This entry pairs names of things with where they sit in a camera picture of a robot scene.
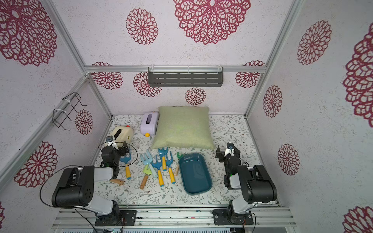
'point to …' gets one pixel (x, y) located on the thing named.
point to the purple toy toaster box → (149, 124)
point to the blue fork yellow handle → (169, 163)
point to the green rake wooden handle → (177, 166)
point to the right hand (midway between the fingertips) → (226, 145)
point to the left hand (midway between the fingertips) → (118, 143)
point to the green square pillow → (186, 127)
